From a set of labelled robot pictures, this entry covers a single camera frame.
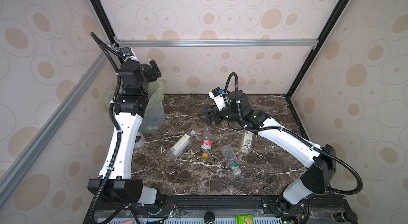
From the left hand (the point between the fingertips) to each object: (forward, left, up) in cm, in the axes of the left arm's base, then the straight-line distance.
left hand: (147, 59), depth 64 cm
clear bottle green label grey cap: (-17, -46, -44) cm, 66 cm away
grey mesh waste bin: (-2, +7, -39) cm, 40 cm away
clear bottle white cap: (-15, -9, -45) cm, 48 cm away
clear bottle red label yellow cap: (-17, -23, -45) cm, 53 cm away
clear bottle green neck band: (-21, -38, -50) cm, 66 cm away
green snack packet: (-50, -40, -46) cm, 79 cm away
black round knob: (-50, -25, -38) cm, 68 cm away
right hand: (-11, -23, -21) cm, 33 cm away
